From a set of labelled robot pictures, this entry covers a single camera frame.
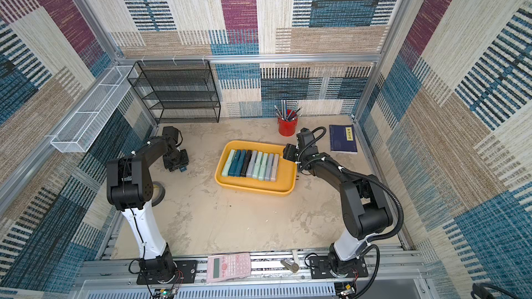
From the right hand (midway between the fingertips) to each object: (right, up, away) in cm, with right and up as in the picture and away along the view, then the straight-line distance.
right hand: (292, 154), depth 95 cm
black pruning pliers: (-21, -5, +4) cm, 22 cm away
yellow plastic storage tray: (-2, -11, +1) cm, 11 cm away
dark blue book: (+28, +7, +14) cm, 32 cm away
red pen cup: (-1, +13, +18) cm, 22 cm away
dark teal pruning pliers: (-24, -5, +4) cm, 25 cm away
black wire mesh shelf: (-58, +31, +14) cm, 67 cm away
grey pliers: (-10, -6, +2) cm, 12 cm away
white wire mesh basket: (-75, +11, -22) cm, 79 cm away
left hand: (-51, -5, +6) cm, 52 cm away
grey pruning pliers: (-18, -5, +2) cm, 19 cm away
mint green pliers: (-13, -6, +2) cm, 15 cm away
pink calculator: (-25, -38, -21) cm, 50 cm away
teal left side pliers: (-51, -7, +4) cm, 51 cm away
